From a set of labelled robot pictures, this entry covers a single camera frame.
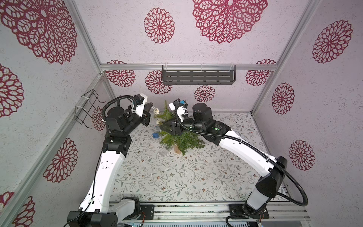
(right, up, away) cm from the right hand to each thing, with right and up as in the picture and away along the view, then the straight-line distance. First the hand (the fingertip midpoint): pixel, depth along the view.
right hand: (161, 124), depth 62 cm
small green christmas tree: (+10, -10, +17) cm, 23 cm away
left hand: (-6, +9, +5) cm, 12 cm away
